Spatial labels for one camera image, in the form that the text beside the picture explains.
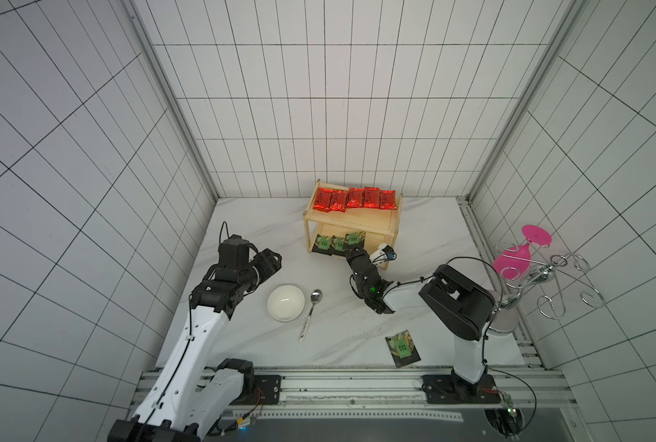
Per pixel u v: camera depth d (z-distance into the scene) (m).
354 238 0.95
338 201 0.88
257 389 0.72
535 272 0.67
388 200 0.89
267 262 0.67
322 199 0.90
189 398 0.41
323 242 1.02
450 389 0.66
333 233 1.04
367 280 0.71
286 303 0.87
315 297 0.90
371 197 0.89
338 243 1.01
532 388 0.67
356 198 0.88
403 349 0.79
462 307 0.50
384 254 0.83
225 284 0.53
